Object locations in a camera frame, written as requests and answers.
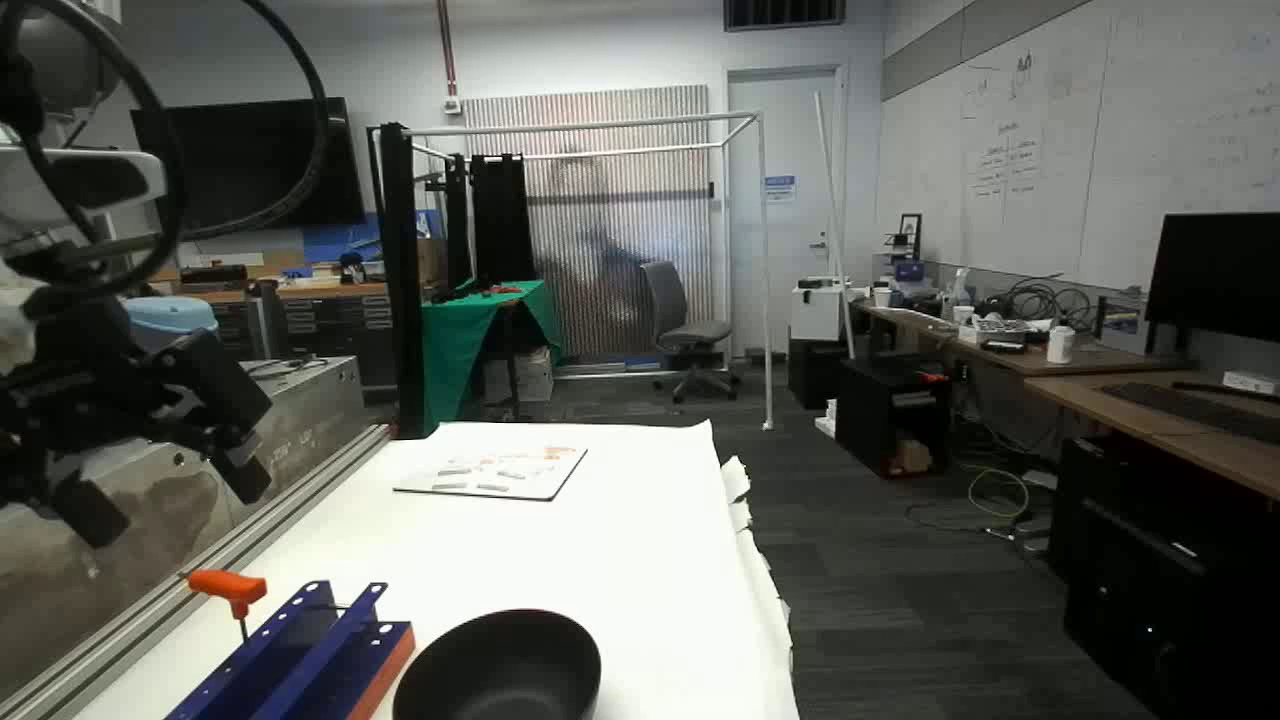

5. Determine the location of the white printed booklet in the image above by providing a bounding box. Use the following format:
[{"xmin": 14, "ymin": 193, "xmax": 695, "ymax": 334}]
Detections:
[{"xmin": 400, "ymin": 444, "xmax": 590, "ymax": 503}]

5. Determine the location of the white table cloth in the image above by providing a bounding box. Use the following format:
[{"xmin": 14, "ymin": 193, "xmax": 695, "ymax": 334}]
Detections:
[{"xmin": 74, "ymin": 415, "xmax": 803, "ymax": 720}]

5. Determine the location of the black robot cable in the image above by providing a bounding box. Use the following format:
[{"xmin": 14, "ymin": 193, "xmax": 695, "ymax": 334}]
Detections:
[{"xmin": 0, "ymin": 0, "xmax": 331, "ymax": 296}]

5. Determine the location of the white cup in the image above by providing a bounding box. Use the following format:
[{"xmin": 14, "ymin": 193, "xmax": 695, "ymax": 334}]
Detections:
[{"xmin": 1045, "ymin": 322, "xmax": 1076, "ymax": 362}]

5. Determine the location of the aluminium table rail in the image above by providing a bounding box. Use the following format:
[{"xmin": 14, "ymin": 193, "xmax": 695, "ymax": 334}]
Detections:
[{"xmin": 0, "ymin": 424, "xmax": 386, "ymax": 720}]

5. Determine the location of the grey office chair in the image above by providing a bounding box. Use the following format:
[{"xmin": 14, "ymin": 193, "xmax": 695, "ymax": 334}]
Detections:
[{"xmin": 644, "ymin": 260, "xmax": 742, "ymax": 403}]

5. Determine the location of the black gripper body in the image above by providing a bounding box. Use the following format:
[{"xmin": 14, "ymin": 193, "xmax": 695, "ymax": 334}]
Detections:
[{"xmin": 0, "ymin": 287, "xmax": 203, "ymax": 517}]

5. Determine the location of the orange handled tool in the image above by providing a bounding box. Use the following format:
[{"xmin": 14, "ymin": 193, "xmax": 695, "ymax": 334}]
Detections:
[{"xmin": 183, "ymin": 568, "xmax": 267, "ymax": 626}]

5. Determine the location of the black cabinet under desk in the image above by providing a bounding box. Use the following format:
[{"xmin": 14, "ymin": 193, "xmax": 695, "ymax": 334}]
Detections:
[{"xmin": 836, "ymin": 354, "xmax": 953, "ymax": 481}]

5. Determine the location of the blue metal rack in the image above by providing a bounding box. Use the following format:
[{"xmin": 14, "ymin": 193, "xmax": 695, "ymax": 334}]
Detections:
[{"xmin": 165, "ymin": 581, "xmax": 415, "ymax": 720}]

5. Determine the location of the wooden desk right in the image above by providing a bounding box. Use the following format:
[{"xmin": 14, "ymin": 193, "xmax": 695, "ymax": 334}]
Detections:
[{"xmin": 865, "ymin": 303, "xmax": 1280, "ymax": 498}]

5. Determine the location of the black bowl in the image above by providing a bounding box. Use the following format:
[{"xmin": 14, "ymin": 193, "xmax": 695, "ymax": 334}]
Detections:
[{"xmin": 393, "ymin": 606, "xmax": 606, "ymax": 720}]

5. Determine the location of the light blue robot joint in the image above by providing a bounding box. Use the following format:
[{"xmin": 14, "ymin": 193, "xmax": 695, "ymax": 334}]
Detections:
[{"xmin": 125, "ymin": 296, "xmax": 220, "ymax": 351}]

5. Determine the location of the black vertical post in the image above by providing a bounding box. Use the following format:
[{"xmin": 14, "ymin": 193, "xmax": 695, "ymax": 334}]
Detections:
[{"xmin": 375, "ymin": 123, "xmax": 425, "ymax": 441}]

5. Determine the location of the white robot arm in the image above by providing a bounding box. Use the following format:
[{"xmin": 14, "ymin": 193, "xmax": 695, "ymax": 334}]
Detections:
[{"xmin": 0, "ymin": 0, "xmax": 272, "ymax": 548}]

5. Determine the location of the black wall monitor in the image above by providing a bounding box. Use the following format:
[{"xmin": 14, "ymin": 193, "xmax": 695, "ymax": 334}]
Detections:
[{"xmin": 167, "ymin": 96, "xmax": 363, "ymax": 231}]

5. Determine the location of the white metal frame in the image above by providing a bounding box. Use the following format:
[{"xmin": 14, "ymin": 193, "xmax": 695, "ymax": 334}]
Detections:
[{"xmin": 403, "ymin": 107, "xmax": 780, "ymax": 430}]

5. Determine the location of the black desk monitor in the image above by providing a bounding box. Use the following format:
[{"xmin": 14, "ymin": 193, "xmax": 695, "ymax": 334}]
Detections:
[{"xmin": 1144, "ymin": 211, "xmax": 1280, "ymax": 341}]

